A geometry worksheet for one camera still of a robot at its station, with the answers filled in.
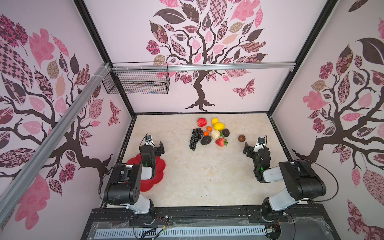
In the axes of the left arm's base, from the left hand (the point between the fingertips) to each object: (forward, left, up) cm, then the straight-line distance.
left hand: (154, 145), depth 94 cm
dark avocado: (+4, -34, -2) cm, 34 cm away
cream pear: (+10, -41, -2) cm, 42 cm away
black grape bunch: (+10, -28, -3) cm, 30 cm away
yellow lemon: (+18, -45, -4) cm, 48 cm away
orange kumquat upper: (+16, -37, -4) cm, 41 cm away
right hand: (0, -64, +3) cm, 64 cm away
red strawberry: (+3, -45, -2) cm, 45 cm away
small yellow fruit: (+23, -42, -2) cm, 48 cm away
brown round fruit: (+7, -59, -3) cm, 60 cm away
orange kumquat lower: (+12, -35, -4) cm, 37 cm away
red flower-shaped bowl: (-24, 0, -4) cm, 24 cm away
